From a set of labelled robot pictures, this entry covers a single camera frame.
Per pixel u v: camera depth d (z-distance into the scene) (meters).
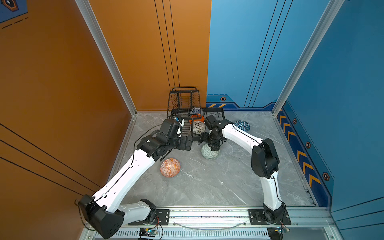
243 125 1.09
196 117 0.83
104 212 0.37
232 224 0.72
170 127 0.53
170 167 0.89
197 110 1.13
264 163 0.55
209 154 0.95
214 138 0.79
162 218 0.74
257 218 0.72
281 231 0.69
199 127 1.06
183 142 0.64
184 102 1.17
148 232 0.71
